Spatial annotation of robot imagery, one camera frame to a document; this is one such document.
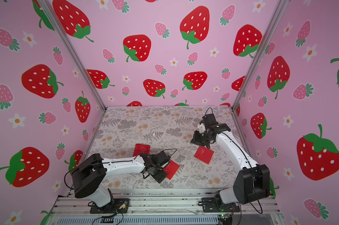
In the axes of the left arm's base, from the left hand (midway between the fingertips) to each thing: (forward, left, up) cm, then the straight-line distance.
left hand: (162, 174), depth 85 cm
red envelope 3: (+14, -28, 0) cm, 32 cm away
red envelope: (+17, +16, +1) cm, 23 cm away
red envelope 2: (+3, -5, +1) cm, 6 cm away
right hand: (+14, -20, +16) cm, 30 cm away
